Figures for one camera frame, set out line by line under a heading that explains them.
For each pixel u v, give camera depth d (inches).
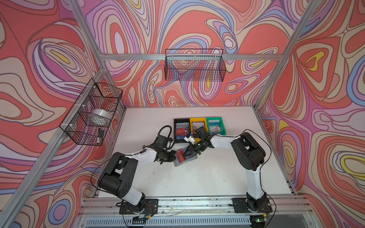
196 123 40.0
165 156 30.8
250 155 21.4
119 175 17.7
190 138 35.7
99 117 27.7
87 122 28.9
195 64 37.7
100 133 28.8
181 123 41.2
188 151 34.3
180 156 35.6
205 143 29.6
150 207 28.5
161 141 29.7
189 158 34.7
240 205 28.9
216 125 41.2
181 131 40.0
